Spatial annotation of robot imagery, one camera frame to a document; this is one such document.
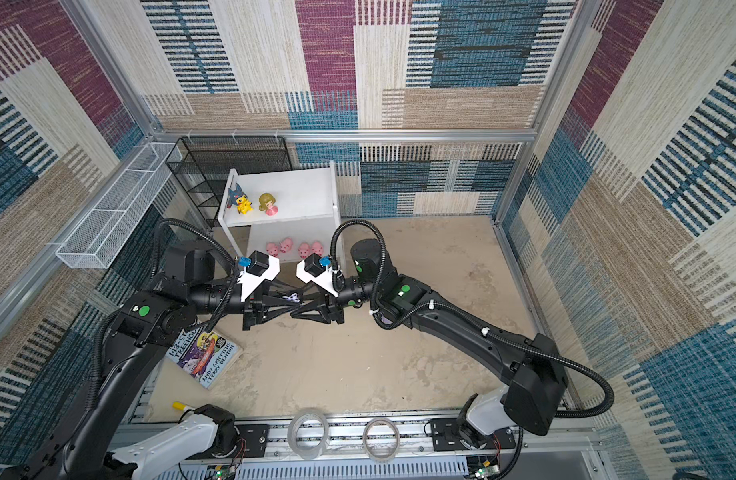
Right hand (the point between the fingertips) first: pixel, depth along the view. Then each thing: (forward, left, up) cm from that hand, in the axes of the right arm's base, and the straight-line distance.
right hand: (296, 309), depth 62 cm
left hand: (+1, -1, +4) cm, 5 cm away
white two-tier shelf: (+26, +5, +2) cm, 27 cm away
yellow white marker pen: (-11, +34, -29) cm, 46 cm away
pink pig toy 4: (+27, 0, -13) cm, 30 cm away
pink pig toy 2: (+27, +13, -12) cm, 32 cm away
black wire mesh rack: (+58, +40, -4) cm, 70 cm away
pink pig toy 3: (+28, +9, -12) cm, 32 cm away
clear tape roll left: (-21, +2, -25) cm, 33 cm away
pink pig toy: (+26, +4, -13) cm, 29 cm away
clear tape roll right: (-19, -17, -33) cm, 41 cm away
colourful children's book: (+2, +32, -27) cm, 43 cm away
